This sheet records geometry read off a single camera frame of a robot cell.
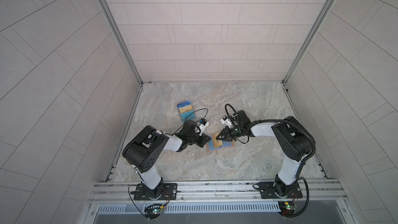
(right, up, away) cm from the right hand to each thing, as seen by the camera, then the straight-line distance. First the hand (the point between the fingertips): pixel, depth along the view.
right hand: (218, 139), depth 86 cm
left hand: (-3, 0, +3) cm, 4 cm away
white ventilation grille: (-45, -24, -19) cm, 54 cm away
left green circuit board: (-29, -24, -21) cm, 43 cm away
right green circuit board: (+30, -25, -18) cm, 43 cm away
